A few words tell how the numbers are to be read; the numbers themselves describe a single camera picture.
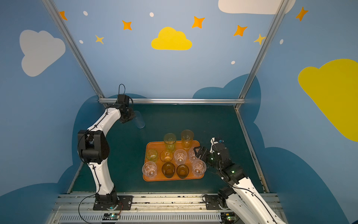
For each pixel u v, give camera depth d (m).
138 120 0.99
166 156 0.91
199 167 0.87
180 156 0.91
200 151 0.68
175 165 0.79
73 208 0.74
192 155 0.92
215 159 0.60
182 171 0.85
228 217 0.71
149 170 0.86
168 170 0.84
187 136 0.91
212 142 0.73
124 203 0.75
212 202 0.75
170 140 0.86
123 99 0.78
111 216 0.70
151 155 0.91
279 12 0.72
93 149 0.53
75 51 0.85
